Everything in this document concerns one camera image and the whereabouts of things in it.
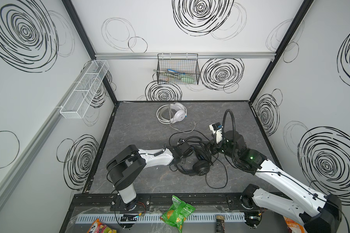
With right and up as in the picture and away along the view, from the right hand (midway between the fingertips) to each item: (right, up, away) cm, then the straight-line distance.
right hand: (204, 138), depth 74 cm
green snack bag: (-15, -33, -8) cm, 37 cm away
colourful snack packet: (-50, -38, -10) cm, 64 cm away
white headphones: (-18, +13, +29) cm, 36 cm away
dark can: (+5, -38, -9) cm, 39 cm away
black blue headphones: (-1, -15, +3) cm, 16 cm away
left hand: (-12, -16, +15) cm, 25 cm away
